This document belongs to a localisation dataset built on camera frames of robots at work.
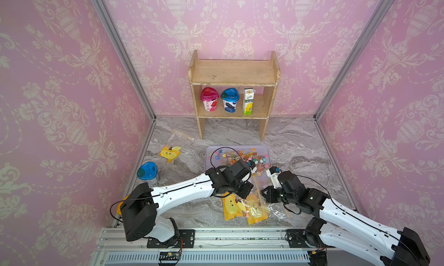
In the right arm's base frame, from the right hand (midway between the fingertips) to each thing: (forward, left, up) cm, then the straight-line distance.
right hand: (261, 192), depth 78 cm
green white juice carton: (+38, +3, +22) cm, 44 cm away
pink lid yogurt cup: (+42, +22, +23) cm, 53 cm away
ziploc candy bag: (+29, +43, 0) cm, 52 cm away
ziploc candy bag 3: (-4, +2, -4) cm, 7 cm away
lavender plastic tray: (+30, -6, -8) cm, 31 cm away
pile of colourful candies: (+24, +14, -8) cm, 29 cm away
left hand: (0, +5, +3) cm, 6 cm away
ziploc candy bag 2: (-4, +13, -5) cm, 15 cm away
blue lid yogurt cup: (+41, +12, +23) cm, 49 cm away
